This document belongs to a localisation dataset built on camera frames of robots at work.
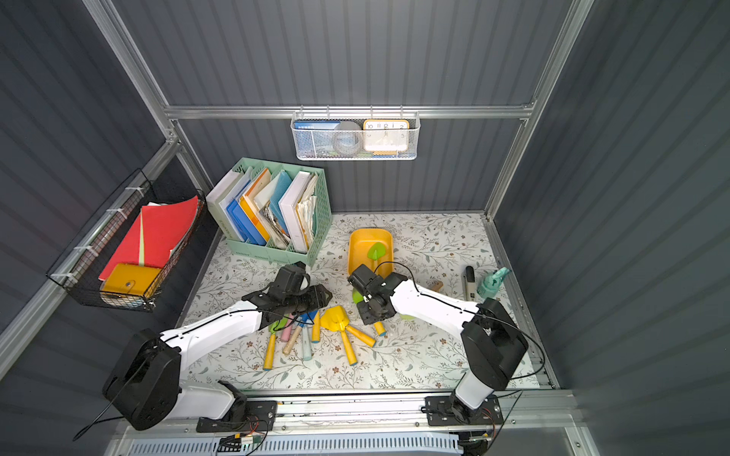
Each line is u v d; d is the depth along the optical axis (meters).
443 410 0.74
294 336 0.86
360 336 0.87
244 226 0.97
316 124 0.86
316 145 0.87
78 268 0.61
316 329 0.88
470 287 0.95
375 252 1.05
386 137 0.89
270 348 0.84
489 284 0.89
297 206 0.89
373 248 1.08
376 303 0.60
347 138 0.91
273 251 1.01
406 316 0.58
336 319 0.88
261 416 0.74
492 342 0.44
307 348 0.84
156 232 0.74
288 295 0.67
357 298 0.89
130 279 0.64
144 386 0.42
